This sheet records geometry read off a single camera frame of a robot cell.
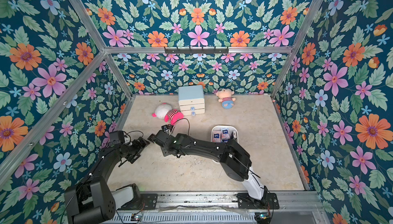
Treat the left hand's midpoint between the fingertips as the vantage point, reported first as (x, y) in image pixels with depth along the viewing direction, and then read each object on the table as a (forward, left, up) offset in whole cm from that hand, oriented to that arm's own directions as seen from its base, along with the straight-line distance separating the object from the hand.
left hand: (147, 145), depth 87 cm
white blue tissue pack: (+3, -46, 0) cm, 46 cm away
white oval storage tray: (+8, -51, 0) cm, 52 cm away
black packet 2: (+14, -11, -3) cm, 18 cm away
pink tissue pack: (+3, -41, 0) cm, 41 cm away
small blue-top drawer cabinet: (+26, -27, +8) cm, 38 cm away
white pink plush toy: (+23, -8, +1) cm, 25 cm away
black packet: (+2, -51, 0) cm, 51 cm away
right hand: (-3, -13, +3) cm, 14 cm away
